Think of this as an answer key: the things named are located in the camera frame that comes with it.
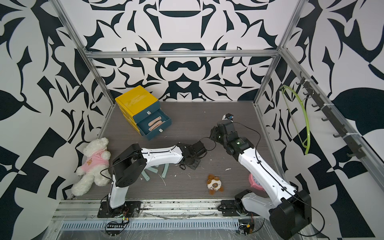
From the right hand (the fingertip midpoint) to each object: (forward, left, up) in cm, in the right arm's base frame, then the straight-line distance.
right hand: (212, 129), depth 80 cm
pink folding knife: (+14, +35, -11) cm, 39 cm away
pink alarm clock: (-23, -21, -17) cm, 36 cm away
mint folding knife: (-15, +27, -20) cm, 37 cm away
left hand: (-8, +11, -19) cm, 23 cm away
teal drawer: (+10, +39, 0) cm, 41 cm away
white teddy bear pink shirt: (-15, +62, -11) cm, 65 cm away
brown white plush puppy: (-23, 0, -17) cm, 29 cm away
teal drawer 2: (+10, +42, -9) cm, 44 cm away
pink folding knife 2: (+9, +36, -11) cm, 39 cm away
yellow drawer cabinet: (+14, +41, +2) cm, 43 cm away
